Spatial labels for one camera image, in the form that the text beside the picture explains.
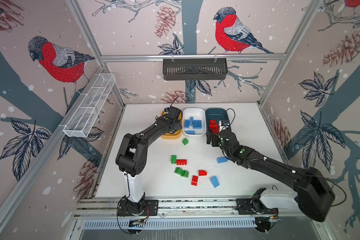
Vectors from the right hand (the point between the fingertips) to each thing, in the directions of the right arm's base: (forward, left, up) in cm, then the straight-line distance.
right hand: (212, 134), depth 84 cm
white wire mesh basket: (-6, +66, +17) cm, 69 cm away
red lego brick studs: (-12, +18, -13) cm, 25 cm away
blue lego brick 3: (+10, +13, -12) cm, 20 cm away
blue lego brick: (+17, +16, -13) cm, 27 cm away
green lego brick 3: (-18, +15, -13) cm, 27 cm away
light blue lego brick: (+20, +12, -12) cm, 26 cm away
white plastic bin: (+26, +7, -11) cm, 29 cm away
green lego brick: (-10, +23, -13) cm, 28 cm away
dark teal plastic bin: (+27, -5, -12) cm, 30 cm away
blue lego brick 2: (+18, +8, -14) cm, 25 cm away
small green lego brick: (+3, +16, -14) cm, 22 cm away
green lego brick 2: (-17, +19, -13) cm, 28 cm away
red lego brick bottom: (-22, +10, -14) cm, 28 cm away
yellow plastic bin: (+5, +22, -9) cm, 24 cm away
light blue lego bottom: (-22, -1, -14) cm, 26 cm away
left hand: (+9, +23, -4) cm, 25 cm away
